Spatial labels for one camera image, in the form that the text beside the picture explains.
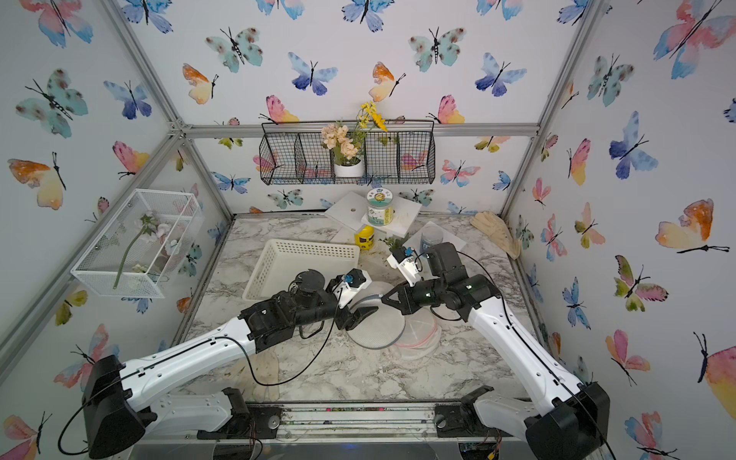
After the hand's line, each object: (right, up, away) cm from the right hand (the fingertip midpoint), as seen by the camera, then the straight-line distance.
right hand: (388, 297), depth 71 cm
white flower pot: (-11, +36, +20) cm, 43 cm away
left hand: (-4, +1, -1) cm, 4 cm away
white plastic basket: (-37, +8, +36) cm, 52 cm away
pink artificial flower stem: (-62, +18, +3) cm, 64 cm away
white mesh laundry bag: (+10, -13, +12) cm, 21 cm away
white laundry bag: (-2, -9, +5) cm, 11 cm away
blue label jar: (+13, +15, +14) cm, 24 cm away
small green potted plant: (+4, +12, +28) cm, 30 cm away
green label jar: (-2, +24, +12) cm, 27 cm away
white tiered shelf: (-13, +22, +28) cm, 38 cm away
